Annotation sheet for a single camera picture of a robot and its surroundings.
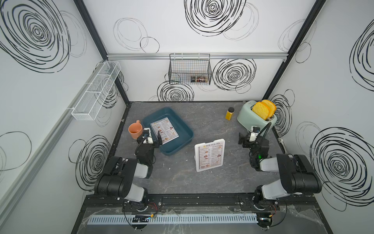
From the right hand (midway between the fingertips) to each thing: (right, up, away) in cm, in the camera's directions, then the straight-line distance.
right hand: (248, 133), depth 91 cm
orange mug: (-74, +2, +4) cm, 74 cm away
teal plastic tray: (-41, 0, +9) cm, 42 cm away
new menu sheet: (-53, -1, +10) cm, 54 cm away
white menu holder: (-34, -9, -16) cm, 38 cm away
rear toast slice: (+12, +17, -4) cm, 21 cm away
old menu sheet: (-26, -10, -12) cm, 30 cm away
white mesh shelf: (-87, +22, -16) cm, 91 cm away
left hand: (-62, +1, -4) cm, 62 cm away
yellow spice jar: (-9, +13, +12) cm, 20 cm away
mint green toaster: (-1, +10, +2) cm, 11 cm away
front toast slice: (+7, +15, -2) cm, 17 cm away
